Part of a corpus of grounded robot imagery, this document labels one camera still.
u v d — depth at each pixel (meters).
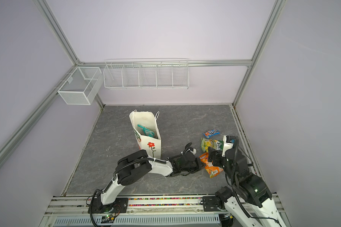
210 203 0.74
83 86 0.98
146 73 0.98
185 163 0.71
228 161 0.48
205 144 0.94
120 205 0.74
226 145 0.58
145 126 0.93
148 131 0.86
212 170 0.83
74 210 0.74
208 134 1.00
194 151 0.86
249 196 0.42
